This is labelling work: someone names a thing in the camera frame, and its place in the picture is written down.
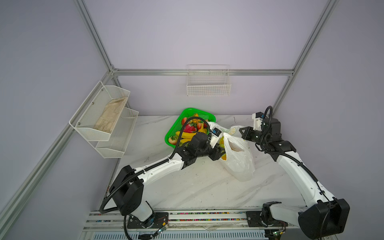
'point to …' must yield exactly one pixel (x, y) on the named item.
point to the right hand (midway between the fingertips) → (239, 128)
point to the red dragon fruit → (190, 128)
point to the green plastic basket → (188, 113)
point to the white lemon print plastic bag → (237, 160)
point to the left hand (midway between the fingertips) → (222, 148)
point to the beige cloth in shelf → (108, 117)
